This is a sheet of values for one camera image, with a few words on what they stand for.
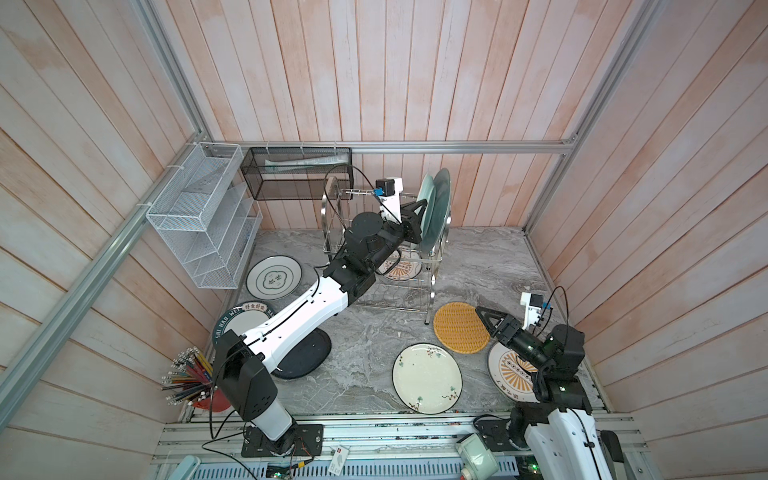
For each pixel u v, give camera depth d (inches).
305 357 33.9
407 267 42.3
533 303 26.5
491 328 25.7
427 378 32.4
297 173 35.3
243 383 16.4
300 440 28.7
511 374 33.0
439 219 25.5
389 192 21.9
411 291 40.0
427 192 26.3
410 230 23.2
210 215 26.4
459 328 36.5
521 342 25.6
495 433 29.1
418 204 24.9
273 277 41.2
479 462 26.1
